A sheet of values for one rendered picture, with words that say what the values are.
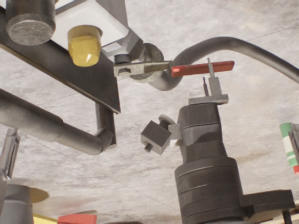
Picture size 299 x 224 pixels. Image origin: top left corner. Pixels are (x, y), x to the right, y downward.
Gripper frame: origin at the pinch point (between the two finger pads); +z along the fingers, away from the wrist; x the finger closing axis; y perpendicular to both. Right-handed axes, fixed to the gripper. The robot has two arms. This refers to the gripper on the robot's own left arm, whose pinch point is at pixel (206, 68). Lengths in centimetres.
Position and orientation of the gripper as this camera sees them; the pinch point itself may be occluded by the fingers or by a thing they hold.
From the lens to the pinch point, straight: 62.8
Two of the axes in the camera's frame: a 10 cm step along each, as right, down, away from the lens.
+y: -9.9, 1.2, -0.7
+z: -1.4, -9.1, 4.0
